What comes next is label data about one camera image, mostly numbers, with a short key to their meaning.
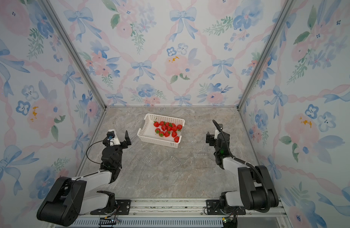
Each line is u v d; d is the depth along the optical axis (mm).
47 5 687
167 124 1057
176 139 970
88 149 1014
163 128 1038
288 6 687
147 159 903
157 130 1021
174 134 1003
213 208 742
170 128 1032
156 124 1059
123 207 743
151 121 1092
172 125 1046
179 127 1034
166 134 1005
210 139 820
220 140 695
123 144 764
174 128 1034
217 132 784
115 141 721
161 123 1063
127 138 786
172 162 900
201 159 925
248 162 503
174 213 733
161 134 1005
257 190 433
